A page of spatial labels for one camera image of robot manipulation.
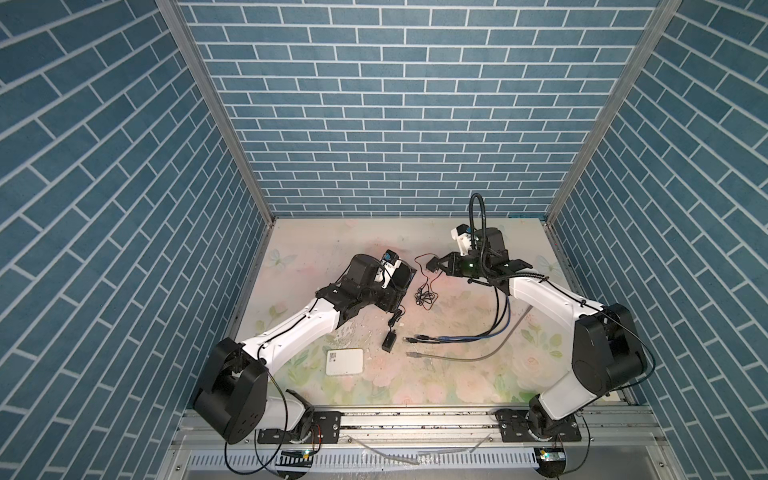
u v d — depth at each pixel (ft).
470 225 2.59
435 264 3.45
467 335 2.93
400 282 2.58
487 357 2.84
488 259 2.28
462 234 2.64
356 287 2.08
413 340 2.91
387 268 2.42
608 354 1.50
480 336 2.93
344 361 2.71
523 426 2.42
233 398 1.35
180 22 2.34
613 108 2.86
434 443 2.40
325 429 2.43
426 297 3.20
